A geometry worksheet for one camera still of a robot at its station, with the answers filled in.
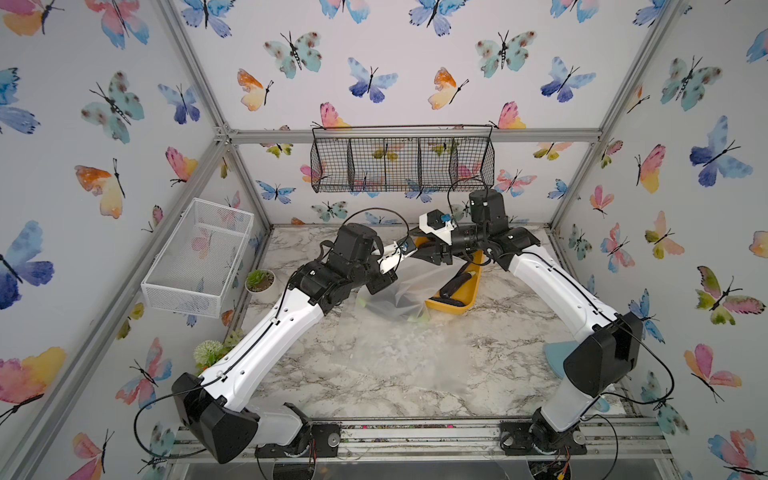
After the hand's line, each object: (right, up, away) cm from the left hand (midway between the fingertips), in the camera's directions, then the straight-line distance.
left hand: (393, 256), depth 72 cm
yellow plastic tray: (+23, -12, +29) cm, 39 cm away
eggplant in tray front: (+17, -12, +26) cm, 33 cm away
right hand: (+5, +5, -1) cm, 7 cm away
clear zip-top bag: (+6, -6, +9) cm, 13 cm away
